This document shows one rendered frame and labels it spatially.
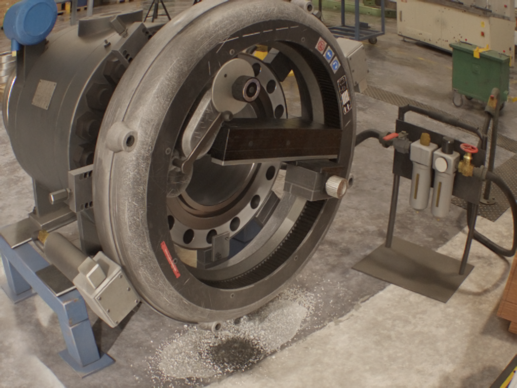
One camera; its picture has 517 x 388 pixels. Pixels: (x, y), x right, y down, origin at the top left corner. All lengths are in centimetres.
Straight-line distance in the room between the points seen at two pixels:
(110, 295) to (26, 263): 61
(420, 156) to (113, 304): 117
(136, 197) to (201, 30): 32
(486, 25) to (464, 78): 264
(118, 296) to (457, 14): 660
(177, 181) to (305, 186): 30
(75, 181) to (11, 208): 161
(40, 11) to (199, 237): 83
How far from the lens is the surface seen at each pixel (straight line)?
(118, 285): 108
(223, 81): 106
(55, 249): 123
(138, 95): 99
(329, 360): 162
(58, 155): 138
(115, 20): 103
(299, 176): 128
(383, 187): 271
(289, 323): 175
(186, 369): 156
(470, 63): 441
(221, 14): 107
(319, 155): 134
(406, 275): 203
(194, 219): 131
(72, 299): 144
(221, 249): 140
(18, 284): 191
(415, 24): 784
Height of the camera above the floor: 105
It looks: 24 degrees down
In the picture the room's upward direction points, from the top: 2 degrees clockwise
